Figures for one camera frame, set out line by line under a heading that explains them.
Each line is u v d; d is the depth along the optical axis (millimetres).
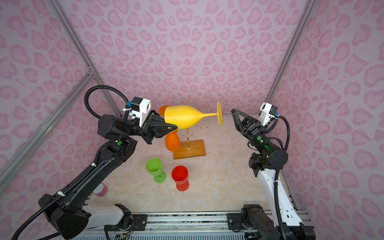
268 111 499
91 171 433
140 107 400
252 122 481
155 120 457
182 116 453
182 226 722
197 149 996
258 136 501
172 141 752
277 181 472
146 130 435
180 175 743
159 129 467
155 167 819
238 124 489
